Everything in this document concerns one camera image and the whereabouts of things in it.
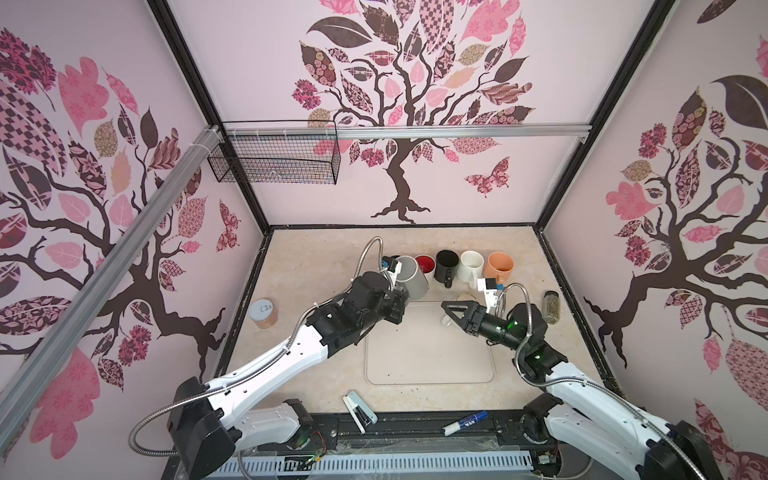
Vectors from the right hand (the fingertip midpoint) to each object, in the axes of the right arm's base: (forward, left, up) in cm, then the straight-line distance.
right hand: (445, 307), depth 72 cm
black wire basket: (+73, +60, -5) cm, 94 cm away
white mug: (+26, +1, -16) cm, 30 cm away
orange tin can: (+8, +53, -17) cm, 56 cm away
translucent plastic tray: (-1, +2, -21) cm, 21 cm away
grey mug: (+4, +9, +7) cm, 12 cm away
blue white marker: (-22, -2, -21) cm, 31 cm away
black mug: (+24, -5, -16) cm, 29 cm away
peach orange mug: (+26, -24, -18) cm, 40 cm away
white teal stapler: (-19, +22, -19) cm, 35 cm away
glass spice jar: (+10, -38, -19) cm, 43 cm away
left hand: (+3, +10, 0) cm, 10 cm away
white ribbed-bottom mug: (+25, -14, -17) cm, 34 cm away
